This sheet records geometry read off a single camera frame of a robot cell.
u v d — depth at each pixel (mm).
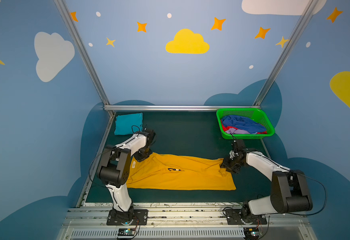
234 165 747
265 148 1068
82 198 826
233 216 747
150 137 720
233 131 1017
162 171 905
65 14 706
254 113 1146
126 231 710
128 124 1113
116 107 1201
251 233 715
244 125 1028
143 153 790
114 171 493
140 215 749
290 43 820
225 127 1019
